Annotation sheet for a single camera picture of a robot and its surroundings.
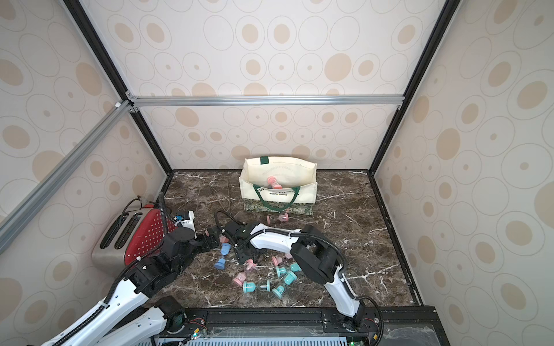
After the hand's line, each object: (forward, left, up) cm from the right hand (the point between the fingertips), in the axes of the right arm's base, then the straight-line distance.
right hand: (255, 252), depth 91 cm
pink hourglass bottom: (-13, +4, +4) cm, 14 cm away
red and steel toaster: (-4, +39, +20) cm, 44 cm away
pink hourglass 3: (-4, -10, +3) cm, 11 cm away
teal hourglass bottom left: (-15, -1, +4) cm, 16 cm away
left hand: (-2, +11, +21) cm, 24 cm away
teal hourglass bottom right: (-11, -15, +2) cm, 18 cm away
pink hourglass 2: (-6, +1, +2) cm, 6 cm away
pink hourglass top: (+16, -11, +3) cm, 20 cm away
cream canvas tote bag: (+31, -17, +13) cm, 38 cm away
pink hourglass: (+31, -5, +11) cm, 34 cm away
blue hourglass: (-7, +13, +3) cm, 15 cm away
